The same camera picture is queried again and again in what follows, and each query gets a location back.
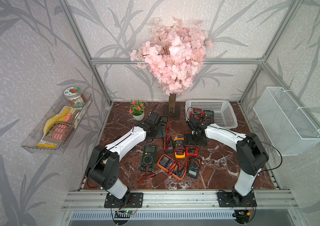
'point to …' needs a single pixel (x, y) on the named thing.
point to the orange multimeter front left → (171, 165)
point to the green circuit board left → (124, 213)
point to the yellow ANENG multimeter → (179, 148)
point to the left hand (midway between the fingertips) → (159, 134)
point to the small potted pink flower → (137, 109)
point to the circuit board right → (242, 216)
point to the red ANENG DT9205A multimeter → (165, 119)
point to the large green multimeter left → (148, 157)
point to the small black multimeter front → (193, 168)
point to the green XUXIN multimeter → (209, 115)
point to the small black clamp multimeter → (168, 145)
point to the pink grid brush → (58, 133)
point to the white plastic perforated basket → (224, 115)
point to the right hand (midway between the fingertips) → (190, 142)
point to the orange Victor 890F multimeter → (197, 113)
